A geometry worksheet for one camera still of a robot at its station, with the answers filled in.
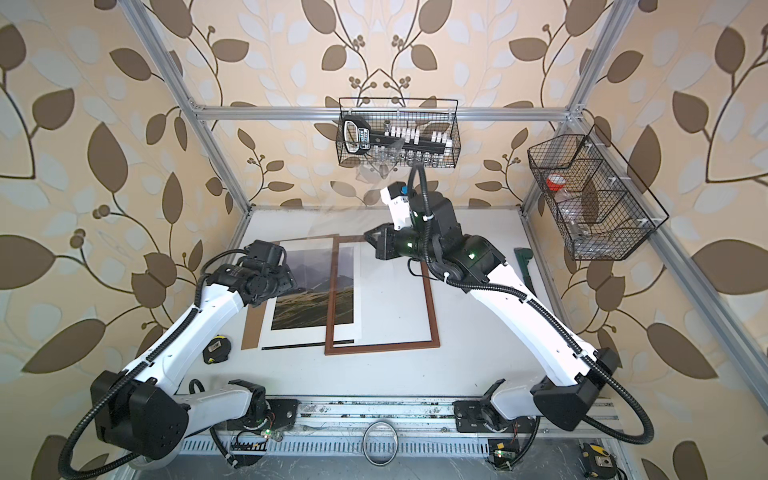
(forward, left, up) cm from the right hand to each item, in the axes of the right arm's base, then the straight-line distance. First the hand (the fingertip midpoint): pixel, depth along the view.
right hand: (366, 236), depth 62 cm
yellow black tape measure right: (-38, -50, -36) cm, 73 cm away
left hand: (+3, +25, -22) cm, 34 cm away
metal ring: (-33, -1, -39) cm, 51 cm away
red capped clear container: (+21, -51, -5) cm, 55 cm away
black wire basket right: (+11, -58, -4) cm, 59 cm away
